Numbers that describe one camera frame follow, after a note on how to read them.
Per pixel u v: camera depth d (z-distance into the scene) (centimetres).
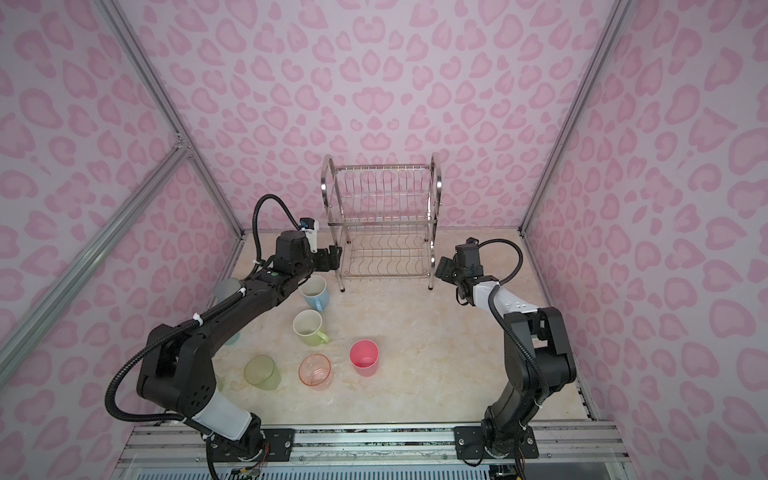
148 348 45
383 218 106
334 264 80
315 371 84
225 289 106
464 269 73
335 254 80
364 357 84
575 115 86
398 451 73
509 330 46
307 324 88
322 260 79
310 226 77
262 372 84
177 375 44
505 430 61
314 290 93
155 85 80
